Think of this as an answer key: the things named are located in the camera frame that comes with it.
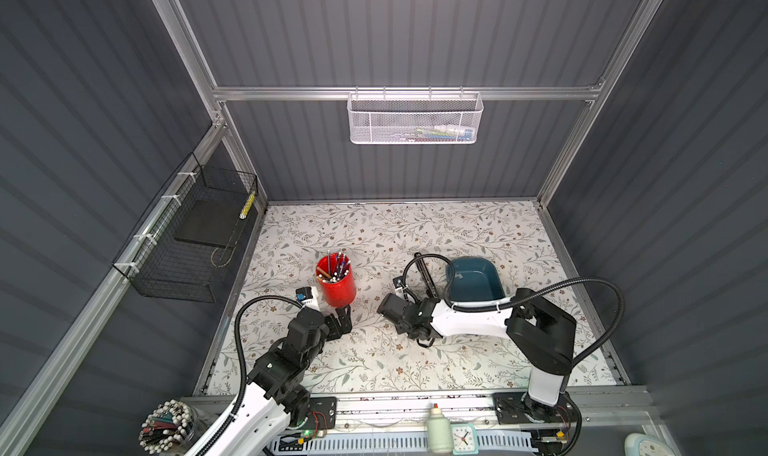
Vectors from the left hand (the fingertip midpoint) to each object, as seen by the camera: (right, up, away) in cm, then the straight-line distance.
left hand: (337, 311), depth 80 cm
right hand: (+19, -4, +10) cm, 22 cm away
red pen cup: (0, +8, +1) cm, 8 cm away
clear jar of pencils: (-28, -17, -22) cm, 39 cm away
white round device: (+72, -27, -12) cm, 78 cm away
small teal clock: (+32, -27, -11) cm, 43 cm away
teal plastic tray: (+43, +5, +20) cm, 48 cm away
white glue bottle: (+25, -23, -14) cm, 37 cm away
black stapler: (+27, +4, +16) cm, 31 cm away
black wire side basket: (-38, +17, -7) cm, 42 cm away
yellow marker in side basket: (-25, +29, +2) cm, 38 cm away
